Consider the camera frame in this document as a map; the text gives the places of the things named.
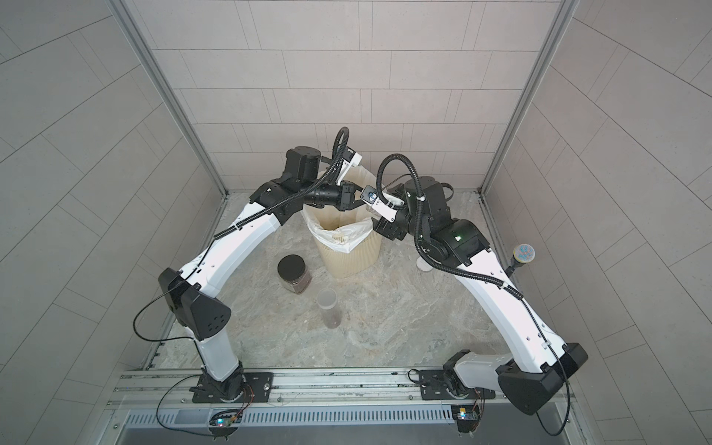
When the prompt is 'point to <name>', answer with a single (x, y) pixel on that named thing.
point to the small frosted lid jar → (327, 300)
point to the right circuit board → (465, 416)
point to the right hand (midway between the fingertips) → (383, 201)
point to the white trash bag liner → (347, 238)
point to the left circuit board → (226, 418)
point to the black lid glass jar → (292, 272)
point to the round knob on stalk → (522, 253)
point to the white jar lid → (423, 265)
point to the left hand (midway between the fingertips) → (377, 197)
